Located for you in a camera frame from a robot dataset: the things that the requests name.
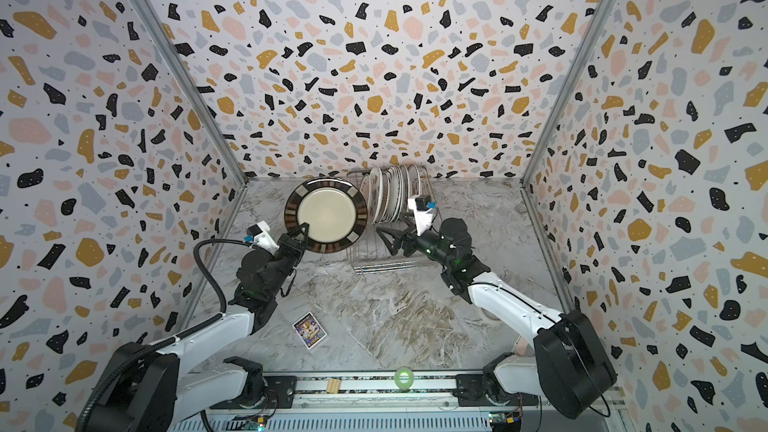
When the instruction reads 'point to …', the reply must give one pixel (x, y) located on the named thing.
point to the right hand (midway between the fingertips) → (384, 219)
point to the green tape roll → (401, 385)
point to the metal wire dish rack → (371, 255)
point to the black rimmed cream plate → (336, 212)
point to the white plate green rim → (398, 193)
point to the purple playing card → (309, 330)
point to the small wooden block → (333, 385)
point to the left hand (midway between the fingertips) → (307, 220)
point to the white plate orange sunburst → (379, 195)
